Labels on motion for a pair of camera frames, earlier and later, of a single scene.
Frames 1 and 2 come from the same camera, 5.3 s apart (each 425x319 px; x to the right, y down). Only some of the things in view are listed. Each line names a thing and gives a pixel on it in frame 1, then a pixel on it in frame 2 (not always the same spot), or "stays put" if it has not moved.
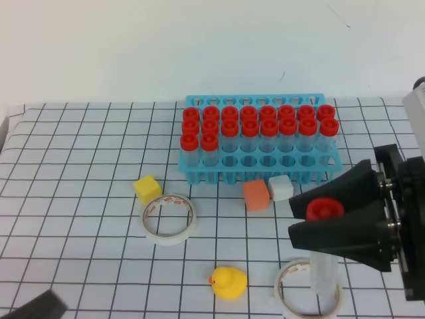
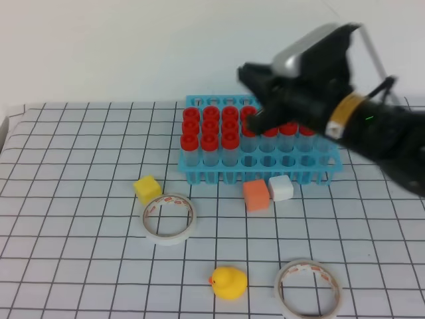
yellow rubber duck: [228, 282] stays put
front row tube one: [189, 143] stays put
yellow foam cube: [147, 189] stays put
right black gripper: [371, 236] to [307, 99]
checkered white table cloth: [93, 208] stays put
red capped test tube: [323, 266] to [230, 141]
